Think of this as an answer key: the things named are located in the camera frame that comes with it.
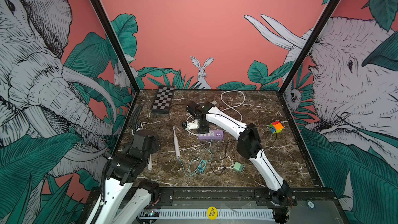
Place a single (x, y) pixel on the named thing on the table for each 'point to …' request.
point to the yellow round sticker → (212, 212)
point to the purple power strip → (215, 135)
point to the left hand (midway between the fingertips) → (148, 138)
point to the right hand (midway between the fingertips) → (201, 126)
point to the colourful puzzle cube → (277, 126)
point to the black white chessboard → (163, 99)
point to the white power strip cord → (226, 108)
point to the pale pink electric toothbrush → (176, 144)
